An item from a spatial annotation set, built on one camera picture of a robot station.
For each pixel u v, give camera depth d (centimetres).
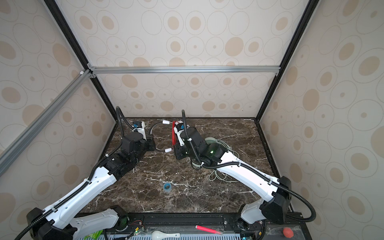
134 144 53
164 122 71
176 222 74
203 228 72
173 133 63
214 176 88
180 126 60
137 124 62
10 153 51
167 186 85
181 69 91
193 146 49
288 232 69
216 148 50
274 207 38
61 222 39
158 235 70
